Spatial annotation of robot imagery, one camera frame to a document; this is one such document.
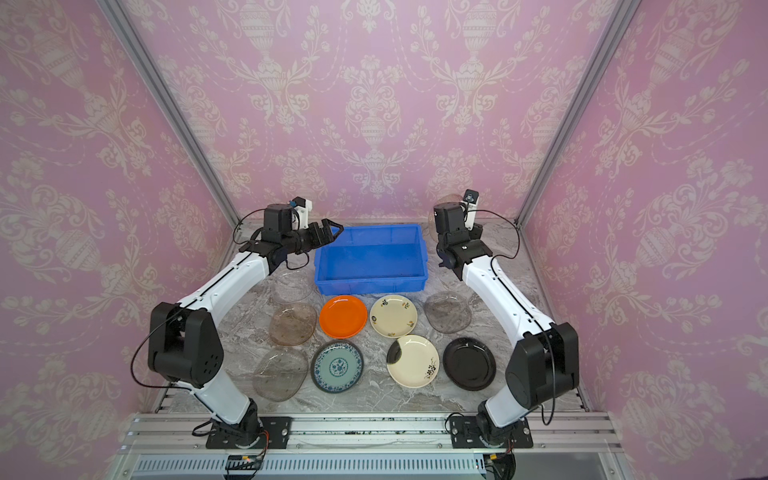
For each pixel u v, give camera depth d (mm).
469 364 833
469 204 683
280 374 836
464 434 729
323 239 778
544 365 426
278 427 747
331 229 788
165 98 841
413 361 853
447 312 965
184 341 462
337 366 852
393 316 942
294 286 1027
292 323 944
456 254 588
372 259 1093
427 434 759
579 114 869
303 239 755
